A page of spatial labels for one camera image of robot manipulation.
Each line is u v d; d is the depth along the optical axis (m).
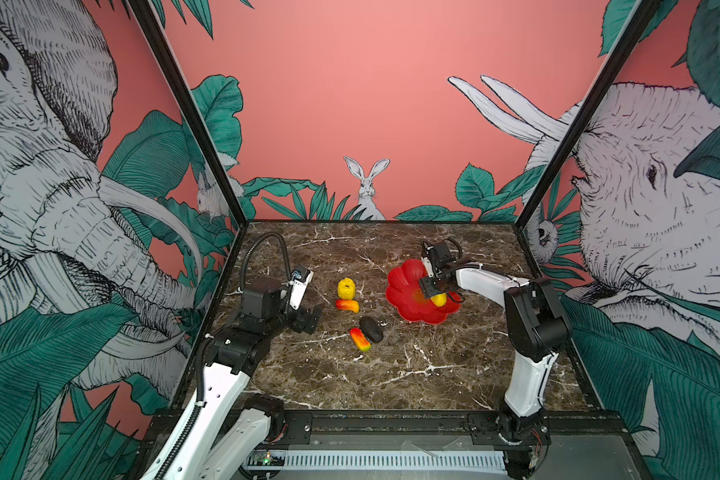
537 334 0.52
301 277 0.62
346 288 0.95
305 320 0.64
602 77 0.80
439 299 0.95
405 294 1.01
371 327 0.88
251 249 0.50
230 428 0.57
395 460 0.70
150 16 0.70
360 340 0.87
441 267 0.78
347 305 0.95
